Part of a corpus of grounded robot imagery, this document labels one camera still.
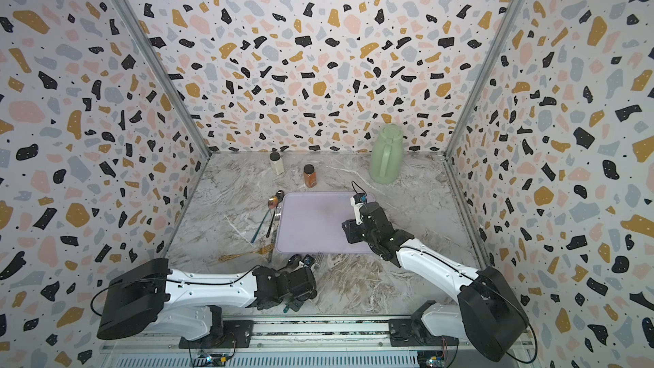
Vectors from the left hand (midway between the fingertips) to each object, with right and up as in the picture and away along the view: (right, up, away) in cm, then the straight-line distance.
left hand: (307, 294), depth 81 cm
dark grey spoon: (-15, +30, +25) cm, 41 cm away
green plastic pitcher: (+28, +45, +14) cm, 55 cm away
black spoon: (-5, +9, +5) cm, 11 cm away
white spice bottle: (-17, +43, +27) cm, 54 cm away
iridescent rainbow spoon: (-17, +26, +22) cm, 38 cm away
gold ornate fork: (-16, +12, +9) cm, 22 cm away
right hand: (+13, +22, +4) cm, 26 cm away
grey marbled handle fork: (-14, +24, +19) cm, 34 cm away
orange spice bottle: (-2, +38, +23) cm, 44 cm away
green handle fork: (+3, +10, +8) cm, 13 cm away
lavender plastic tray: (-1, +20, +17) cm, 26 cm away
